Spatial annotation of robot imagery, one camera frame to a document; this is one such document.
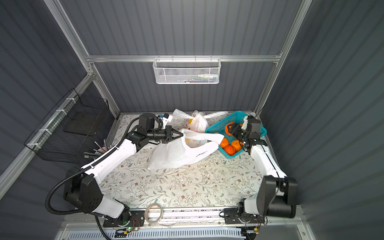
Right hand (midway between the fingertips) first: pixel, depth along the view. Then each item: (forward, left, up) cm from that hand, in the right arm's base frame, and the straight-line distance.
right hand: (234, 128), depth 86 cm
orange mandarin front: (-2, -4, -15) cm, 16 cm away
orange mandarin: (-7, +1, -13) cm, 15 cm away
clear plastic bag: (-16, +27, +4) cm, 31 cm away
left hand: (-12, +27, +7) cm, 30 cm away
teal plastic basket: (+11, +6, -14) cm, 18 cm away
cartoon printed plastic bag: (+8, +21, -5) cm, 23 cm away
